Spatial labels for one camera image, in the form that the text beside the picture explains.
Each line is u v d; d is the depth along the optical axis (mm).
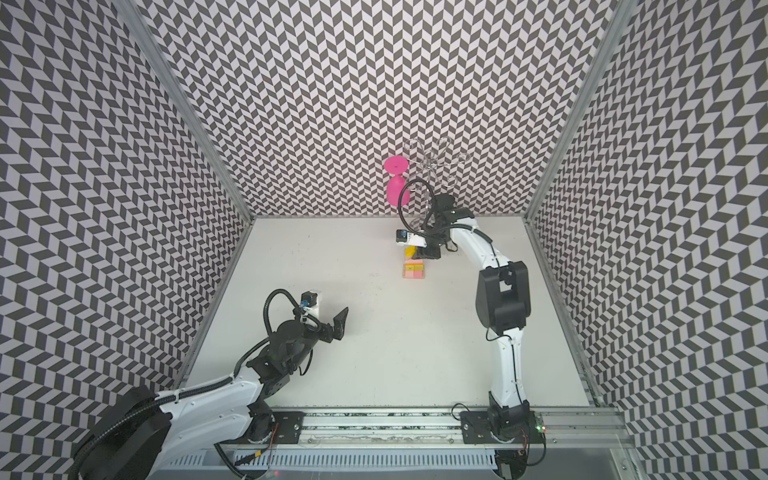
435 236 828
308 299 697
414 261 937
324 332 731
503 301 557
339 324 750
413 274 990
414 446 709
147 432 411
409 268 987
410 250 893
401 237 824
